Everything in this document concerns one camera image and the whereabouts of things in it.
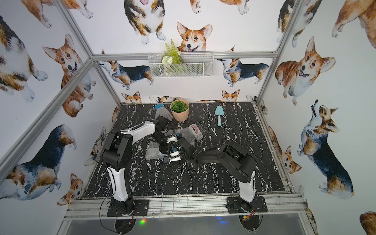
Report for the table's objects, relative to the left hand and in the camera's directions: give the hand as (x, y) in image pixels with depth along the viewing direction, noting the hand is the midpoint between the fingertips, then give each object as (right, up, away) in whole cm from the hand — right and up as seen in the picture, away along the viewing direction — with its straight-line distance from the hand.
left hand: (173, 148), depth 93 cm
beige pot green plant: (+3, +25, +11) cm, 27 cm away
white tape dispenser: (+14, +9, +7) cm, 19 cm away
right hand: (+2, 0, -2) cm, 2 cm away
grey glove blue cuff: (-13, +24, +22) cm, 35 cm away
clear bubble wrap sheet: (-11, -2, -5) cm, 12 cm away
